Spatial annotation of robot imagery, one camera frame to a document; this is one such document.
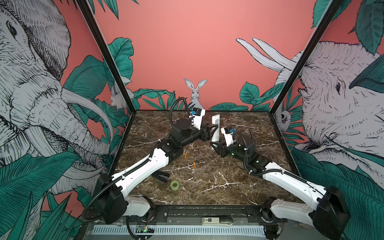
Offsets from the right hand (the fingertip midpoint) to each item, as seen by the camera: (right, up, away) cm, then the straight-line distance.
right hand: (212, 140), depth 75 cm
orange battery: (-15, -12, +21) cm, 28 cm away
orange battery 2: (-9, -17, +16) cm, 25 cm away
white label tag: (-1, -38, -6) cm, 38 cm away
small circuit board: (-33, -42, -4) cm, 53 cm away
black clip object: (-27, -22, +11) cm, 37 cm away
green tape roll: (-20, -27, +9) cm, 35 cm away
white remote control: (+1, +10, -4) cm, 11 cm away
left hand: (+1, +9, -7) cm, 11 cm away
